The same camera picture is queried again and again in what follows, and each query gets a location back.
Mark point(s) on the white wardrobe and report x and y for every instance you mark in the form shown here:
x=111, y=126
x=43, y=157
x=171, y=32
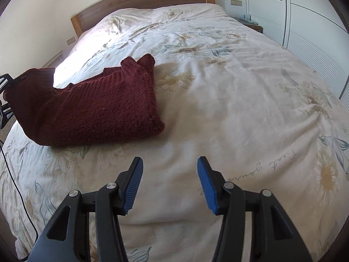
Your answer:
x=308, y=19

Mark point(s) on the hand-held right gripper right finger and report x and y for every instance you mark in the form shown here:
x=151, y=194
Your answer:
x=207, y=185

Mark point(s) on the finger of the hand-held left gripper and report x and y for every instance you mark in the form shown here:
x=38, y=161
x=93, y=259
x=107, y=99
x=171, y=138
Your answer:
x=19, y=78

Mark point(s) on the small bedside item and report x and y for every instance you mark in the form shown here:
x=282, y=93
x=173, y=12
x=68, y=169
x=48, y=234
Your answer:
x=246, y=17

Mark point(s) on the floral white duvet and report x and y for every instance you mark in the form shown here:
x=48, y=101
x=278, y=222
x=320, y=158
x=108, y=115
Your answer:
x=231, y=101

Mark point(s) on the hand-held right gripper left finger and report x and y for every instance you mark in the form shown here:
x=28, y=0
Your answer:
x=133, y=185

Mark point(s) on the wooden nightstand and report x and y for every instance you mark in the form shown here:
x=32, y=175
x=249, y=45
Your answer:
x=255, y=26

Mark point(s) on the maroon knit sweater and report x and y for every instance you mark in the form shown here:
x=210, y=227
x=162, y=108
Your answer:
x=95, y=109

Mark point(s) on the beige wall switch panel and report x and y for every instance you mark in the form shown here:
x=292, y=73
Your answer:
x=236, y=2
x=71, y=40

